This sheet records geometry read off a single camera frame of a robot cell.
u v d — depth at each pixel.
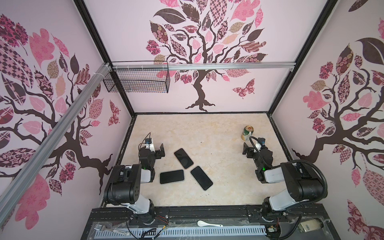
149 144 0.79
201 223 0.71
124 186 0.45
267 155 0.70
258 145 0.79
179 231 0.70
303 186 0.45
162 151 0.85
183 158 0.95
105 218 0.74
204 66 0.94
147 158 0.69
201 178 0.85
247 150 0.84
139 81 1.22
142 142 0.77
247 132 0.96
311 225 0.69
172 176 0.89
